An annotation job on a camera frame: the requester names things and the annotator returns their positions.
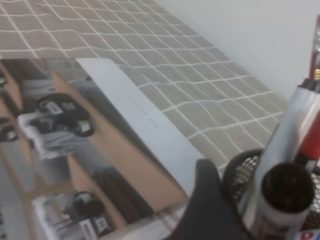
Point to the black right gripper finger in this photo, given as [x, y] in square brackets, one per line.
[208, 216]

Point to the white marker black cap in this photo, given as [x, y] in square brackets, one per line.
[281, 192]

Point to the black mesh pen holder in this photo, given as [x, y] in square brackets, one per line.
[237, 177]

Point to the grey checkered tablecloth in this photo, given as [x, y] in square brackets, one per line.
[216, 104]

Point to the white marker red band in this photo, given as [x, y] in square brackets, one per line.
[309, 151]

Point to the AgileX robot brochure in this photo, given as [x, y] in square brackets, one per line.
[132, 136]

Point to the red pencil with eraser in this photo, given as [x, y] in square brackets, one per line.
[314, 70]

